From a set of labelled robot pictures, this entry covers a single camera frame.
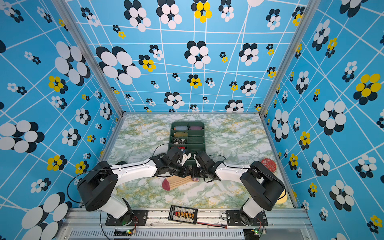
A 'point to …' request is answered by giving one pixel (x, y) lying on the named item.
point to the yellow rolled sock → (180, 134)
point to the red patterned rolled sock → (181, 147)
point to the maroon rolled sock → (195, 127)
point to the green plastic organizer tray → (188, 136)
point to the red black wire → (225, 226)
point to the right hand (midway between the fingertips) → (191, 173)
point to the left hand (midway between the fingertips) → (193, 173)
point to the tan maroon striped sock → (172, 181)
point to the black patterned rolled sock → (179, 141)
